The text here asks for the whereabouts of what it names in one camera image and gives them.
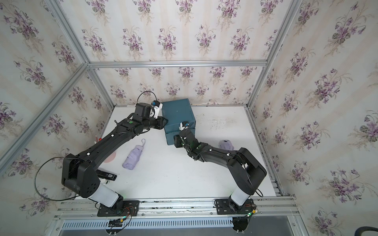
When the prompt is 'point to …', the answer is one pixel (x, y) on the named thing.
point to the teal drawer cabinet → (176, 111)
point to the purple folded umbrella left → (133, 157)
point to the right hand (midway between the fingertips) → (178, 136)
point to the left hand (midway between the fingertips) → (167, 123)
